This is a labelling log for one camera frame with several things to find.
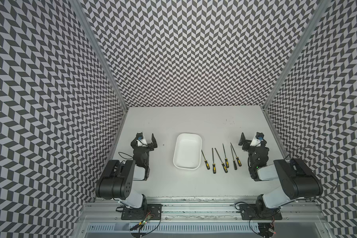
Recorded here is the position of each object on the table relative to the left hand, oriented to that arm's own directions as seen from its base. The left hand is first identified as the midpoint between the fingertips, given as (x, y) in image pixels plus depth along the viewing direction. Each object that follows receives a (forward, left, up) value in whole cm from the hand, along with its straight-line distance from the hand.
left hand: (145, 135), depth 90 cm
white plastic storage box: (-8, -26, -11) cm, 29 cm away
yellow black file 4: (-14, -50, -10) cm, 53 cm away
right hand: (-1, -64, 0) cm, 64 cm away
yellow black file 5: (-13, -54, -10) cm, 57 cm away
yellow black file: (-13, -37, -10) cm, 41 cm away
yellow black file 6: (-11, -57, -11) cm, 59 cm away
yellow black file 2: (-17, -42, -10) cm, 46 cm away
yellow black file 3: (-15, -48, -11) cm, 51 cm away
